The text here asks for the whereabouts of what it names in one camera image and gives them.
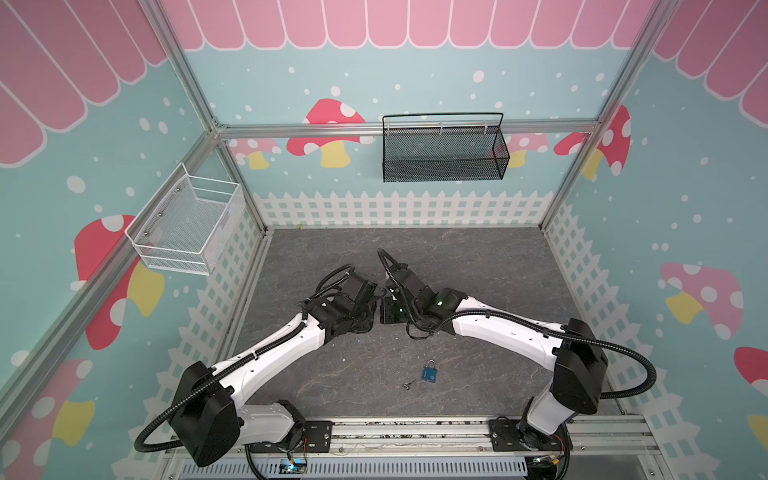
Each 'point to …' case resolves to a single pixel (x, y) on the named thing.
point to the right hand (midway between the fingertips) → (377, 308)
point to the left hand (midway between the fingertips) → (379, 305)
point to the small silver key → (408, 385)
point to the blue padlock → (430, 372)
